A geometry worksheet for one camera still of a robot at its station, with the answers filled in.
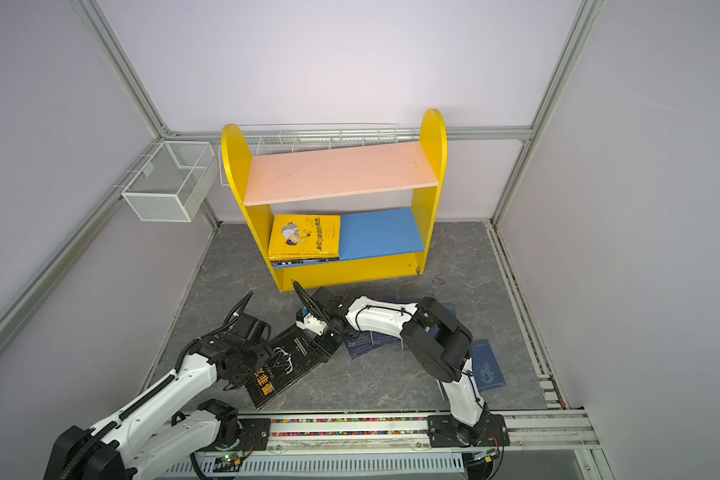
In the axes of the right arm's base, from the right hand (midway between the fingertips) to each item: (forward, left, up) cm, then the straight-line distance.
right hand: (322, 351), depth 86 cm
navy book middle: (-6, -12, +25) cm, 28 cm away
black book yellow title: (-1, +8, +1) cm, 8 cm away
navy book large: (+3, -20, +2) cm, 21 cm away
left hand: (-4, +16, +2) cm, 16 cm away
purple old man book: (+22, +13, +14) cm, 29 cm away
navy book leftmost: (+2, -11, +1) cm, 11 cm away
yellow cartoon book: (+29, +6, +18) cm, 35 cm away
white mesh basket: (+43, +49, +27) cm, 71 cm away
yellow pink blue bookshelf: (+28, -15, +15) cm, 35 cm away
